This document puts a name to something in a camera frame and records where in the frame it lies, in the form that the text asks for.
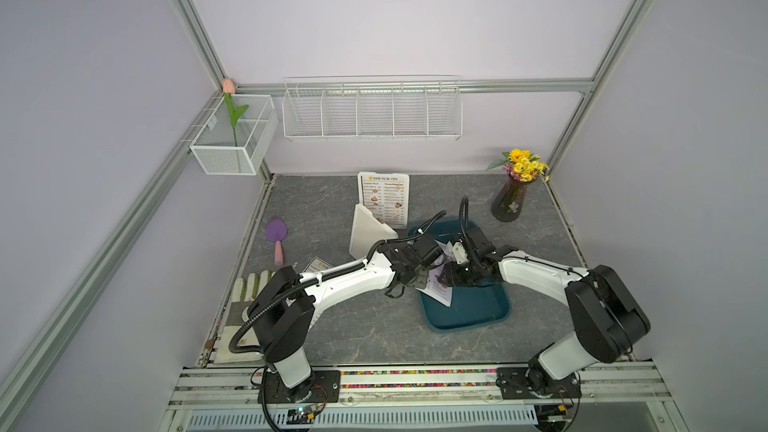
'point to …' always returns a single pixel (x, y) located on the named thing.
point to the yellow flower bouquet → (521, 165)
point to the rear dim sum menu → (386, 196)
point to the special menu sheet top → (436, 290)
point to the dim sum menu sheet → (317, 264)
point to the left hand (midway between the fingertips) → (414, 276)
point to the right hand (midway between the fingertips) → (445, 277)
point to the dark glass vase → (508, 205)
